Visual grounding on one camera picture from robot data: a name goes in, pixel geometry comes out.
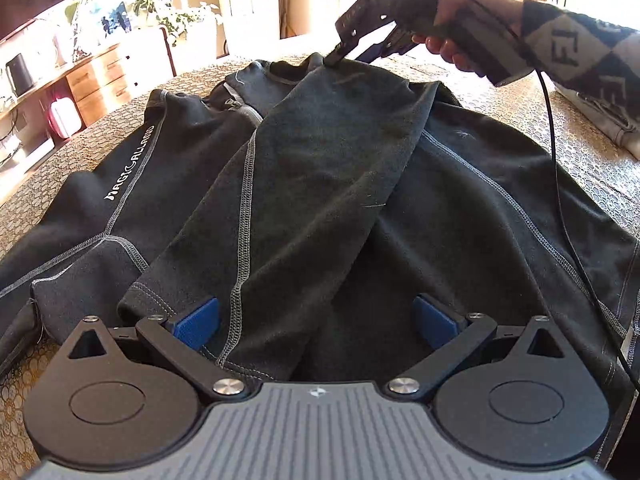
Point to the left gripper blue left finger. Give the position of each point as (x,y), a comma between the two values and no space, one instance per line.
(178,342)

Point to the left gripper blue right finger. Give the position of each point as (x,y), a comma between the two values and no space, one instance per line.
(456,341)

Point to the dark grey zip jacket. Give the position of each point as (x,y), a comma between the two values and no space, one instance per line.
(315,203)

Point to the patterned sleeve right forearm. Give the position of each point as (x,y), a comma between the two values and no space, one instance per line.
(593,57)

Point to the person's right hand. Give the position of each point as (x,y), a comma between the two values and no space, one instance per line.
(479,36)

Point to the yellow lace tablecloth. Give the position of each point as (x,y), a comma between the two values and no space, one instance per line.
(606,172)

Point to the green potted plant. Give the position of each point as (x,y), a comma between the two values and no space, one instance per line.
(160,5)

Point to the pink white small appliance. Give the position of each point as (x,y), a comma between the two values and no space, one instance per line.
(64,117)

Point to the wooden sideboard with drawers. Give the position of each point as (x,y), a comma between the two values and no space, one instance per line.
(98,84)

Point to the black speaker on sideboard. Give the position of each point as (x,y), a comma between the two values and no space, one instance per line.
(18,74)

